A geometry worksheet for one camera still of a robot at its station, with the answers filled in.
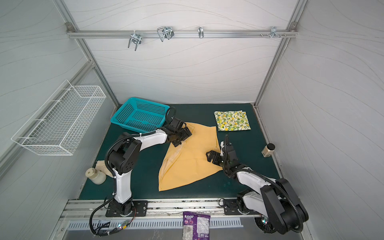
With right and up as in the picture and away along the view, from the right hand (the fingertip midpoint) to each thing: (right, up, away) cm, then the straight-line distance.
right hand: (214, 152), depth 90 cm
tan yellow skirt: (-16, -5, -1) cm, 17 cm away
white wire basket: (-75, +16, -22) cm, 80 cm away
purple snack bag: (-12, -28, -23) cm, 39 cm away
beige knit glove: (-69, -8, -2) cm, 69 cm away
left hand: (-15, +10, +8) cm, 20 cm away
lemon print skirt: (+15, +19, +18) cm, 31 cm away
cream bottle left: (-63, -10, -12) cm, 65 cm away
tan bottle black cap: (+31, +2, -4) cm, 32 cm away
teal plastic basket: (-54, +23, +25) cm, 64 cm away
